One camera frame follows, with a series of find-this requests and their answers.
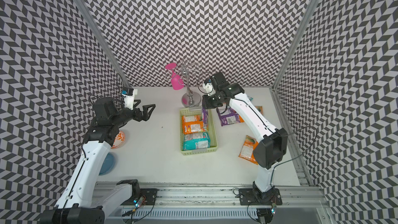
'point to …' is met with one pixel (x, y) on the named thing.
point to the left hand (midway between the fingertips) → (146, 104)
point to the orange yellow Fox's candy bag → (192, 123)
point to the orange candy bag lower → (247, 150)
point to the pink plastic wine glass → (177, 82)
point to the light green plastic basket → (212, 131)
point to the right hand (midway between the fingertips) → (205, 107)
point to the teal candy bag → (196, 140)
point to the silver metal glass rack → (192, 98)
